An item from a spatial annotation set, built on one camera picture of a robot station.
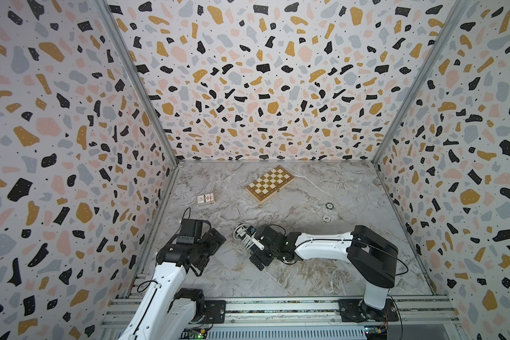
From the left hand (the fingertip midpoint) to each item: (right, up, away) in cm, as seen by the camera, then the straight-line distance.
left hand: (222, 244), depth 80 cm
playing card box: (-14, +15, +24) cm, 31 cm away
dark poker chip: (+47, +12, +24) cm, 54 cm away
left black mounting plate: (-1, -22, -6) cm, 23 cm away
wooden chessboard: (+18, +22, +30) cm, 41 cm away
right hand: (+13, -5, +7) cm, 16 cm away
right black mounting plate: (+48, -22, -5) cm, 53 cm away
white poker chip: (+44, +6, +20) cm, 49 cm away
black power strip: (+9, +2, 0) cm, 10 cm away
